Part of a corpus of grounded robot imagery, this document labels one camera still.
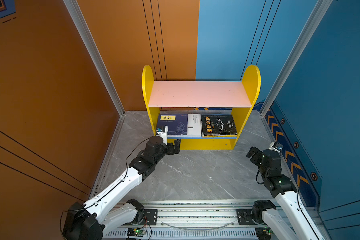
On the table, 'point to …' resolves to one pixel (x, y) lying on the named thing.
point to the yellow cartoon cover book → (218, 136)
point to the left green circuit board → (136, 232)
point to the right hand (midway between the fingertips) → (256, 151)
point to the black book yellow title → (217, 124)
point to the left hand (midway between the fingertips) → (174, 138)
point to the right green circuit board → (263, 233)
